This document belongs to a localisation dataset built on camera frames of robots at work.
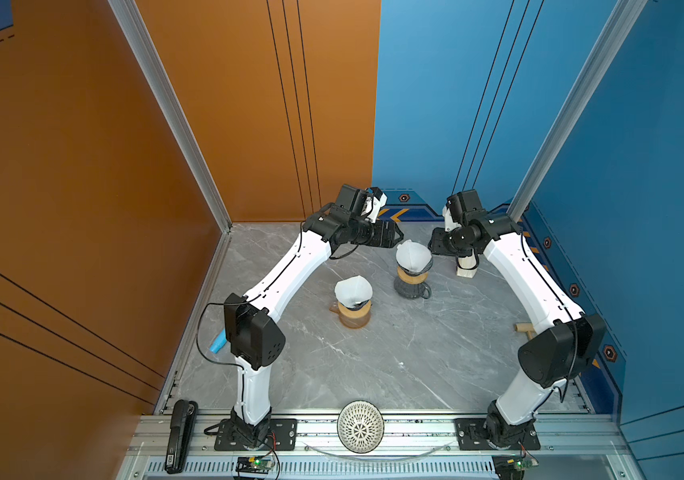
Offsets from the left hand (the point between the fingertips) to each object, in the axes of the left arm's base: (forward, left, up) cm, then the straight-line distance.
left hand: (392, 232), depth 79 cm
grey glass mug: (-2, -9, -25) cm, 27 cm away
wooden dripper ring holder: (-14, +8, -19) cm, 25 cm away
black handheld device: (-42, +53, -28) cm, 73 cm away
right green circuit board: (-48, -27, -29) cm, 62 cm away
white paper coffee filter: (-9, +11, -16) cm, 21 cm away
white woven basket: (-41, +8, -28) cm, 50 cm away
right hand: (0, -12, -5) cm, 13 cm away
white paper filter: (+3, -8, -14) cm, 17 cm away
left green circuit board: (-48, +34, -31) cm, 66 cm away
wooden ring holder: (-3, -8, -18) cm, 20 cm away
